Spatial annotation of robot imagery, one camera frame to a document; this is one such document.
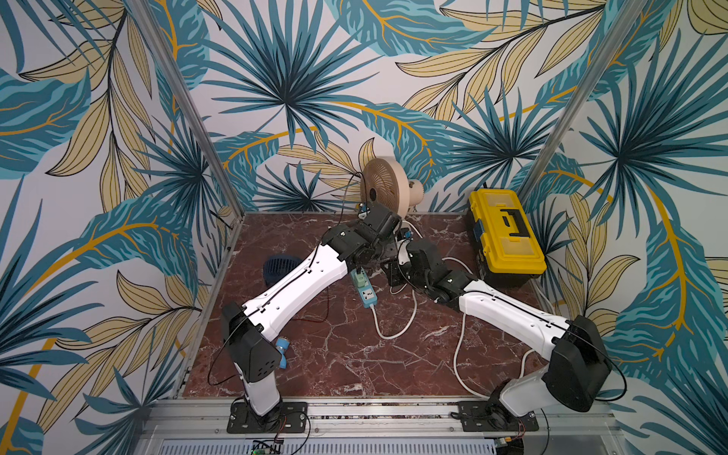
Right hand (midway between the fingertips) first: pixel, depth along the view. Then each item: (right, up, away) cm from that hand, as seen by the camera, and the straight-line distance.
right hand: (382, 263), depth 81 cm
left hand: (+1, +4, -5) cm, 7 cm away
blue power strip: (-4, -11, +12) cm, 17 cm away
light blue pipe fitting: (-30, -24, +2) cm, 38 cm away
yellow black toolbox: (+39, +4, +8) cm, 41 cm away
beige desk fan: (+1, +25, +7) cm, 25 cm away
